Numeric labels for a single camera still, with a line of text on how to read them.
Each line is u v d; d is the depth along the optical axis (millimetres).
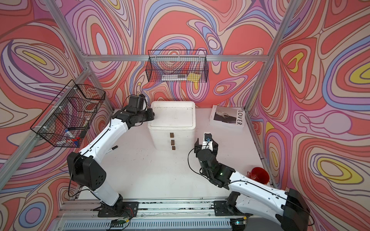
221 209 721
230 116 1091
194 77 908
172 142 861
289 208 403
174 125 800
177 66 847
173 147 926
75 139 635
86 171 436
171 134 800
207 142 601
